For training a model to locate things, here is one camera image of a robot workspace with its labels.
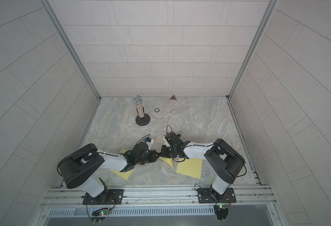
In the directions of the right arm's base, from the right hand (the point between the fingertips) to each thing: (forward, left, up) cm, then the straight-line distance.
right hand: (159, 155), depth 85 cm
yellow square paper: (-4, -6, +3) cm, 8 cm away
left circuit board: (-28, +28, +2) cm, 39 cm away
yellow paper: (-8, -19, -1) cm, 21 cm away
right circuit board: (-29, -31, -3) cm, 43 cm away
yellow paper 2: (-10, +20, 0) cm, 22 cm away
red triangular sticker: (+48, -11, +2) cm, 49 cm away
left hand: (0, -2, -2) cm, 3 cm away
